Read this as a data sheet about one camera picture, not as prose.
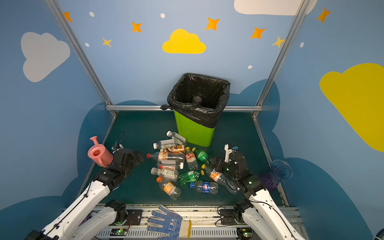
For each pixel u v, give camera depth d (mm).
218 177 840
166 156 953
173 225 718
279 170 746
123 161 605
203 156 916
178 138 1013
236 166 556
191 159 947
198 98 1013
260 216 594
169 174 839
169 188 792
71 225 420
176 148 954
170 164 882
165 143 993
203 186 795
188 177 861
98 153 853
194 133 1042
